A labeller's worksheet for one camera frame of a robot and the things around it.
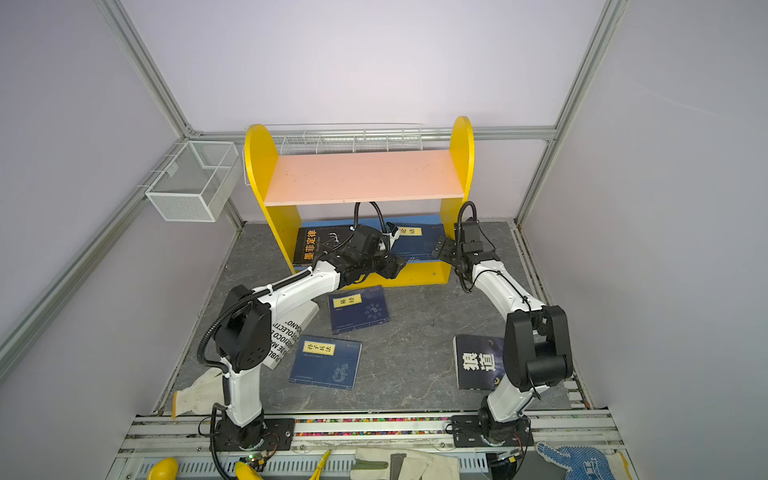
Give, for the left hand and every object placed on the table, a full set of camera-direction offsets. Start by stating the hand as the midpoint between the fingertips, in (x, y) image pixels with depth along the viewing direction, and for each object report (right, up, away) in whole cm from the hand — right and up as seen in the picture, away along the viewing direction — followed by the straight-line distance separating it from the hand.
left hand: (399, 260), depth 89 cm
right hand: (+16, +3, +3) cm, 16 cm away
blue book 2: (-20, -29, -4) cm, 36 cm away
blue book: (+6, +6, +6) cm, 11 cm away
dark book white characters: (+23, -29, -5) cm, 37 cm away
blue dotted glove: (+42, -47, -19) cm, 66 cm away
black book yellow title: (-27, +6, +5) cm, 28 cm away
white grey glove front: (-3, -47, -19) cm, 51 cm away
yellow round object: (-52, -45, -23) cm, 73 cm away
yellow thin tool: (-19, -47, -22) cm, 56 cm away
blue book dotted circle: (-14, -16, +8) cm, 22 cm away
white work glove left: (-53, -36, -9) cm, 65 cm away
